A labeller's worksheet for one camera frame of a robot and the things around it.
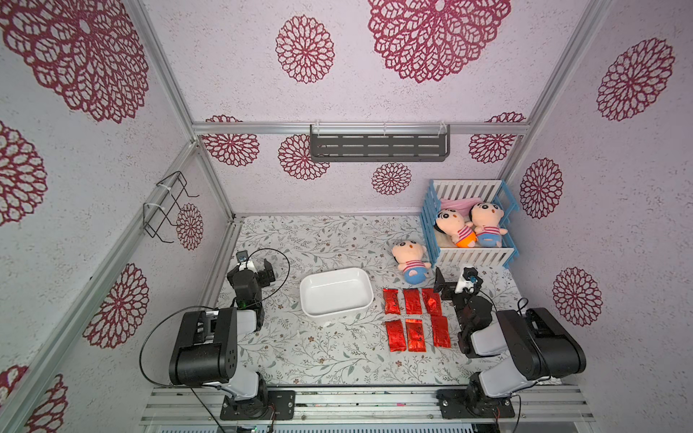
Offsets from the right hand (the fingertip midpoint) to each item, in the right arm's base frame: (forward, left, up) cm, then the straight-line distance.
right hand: (456, 271), depth 89 cm
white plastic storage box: (-3, +41, -11) cm, 42 cm away
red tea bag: (-7, +21, -9) cm, 23 cm away
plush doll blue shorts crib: (+22, -15, +3) cm, 27 cm away
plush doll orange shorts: (+20, -3, +1) cm, 20 cm away
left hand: (+2, +69, 0) cm, 69 cm away
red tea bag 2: (-6, +13, -11) cm, 18 cm away
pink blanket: (+32, -10, 0) cm, 34 cm away
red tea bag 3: (-6, +6, -10) cm, 13 cm away
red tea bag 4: (-18, +20, -10) cm, 29 cm away
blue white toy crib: (+10, -3, -6) cm, 12 cm away
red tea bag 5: (-17, +6, -10) cm, 20 cm away
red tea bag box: (-18, +14, -10) cm, 25 cm away
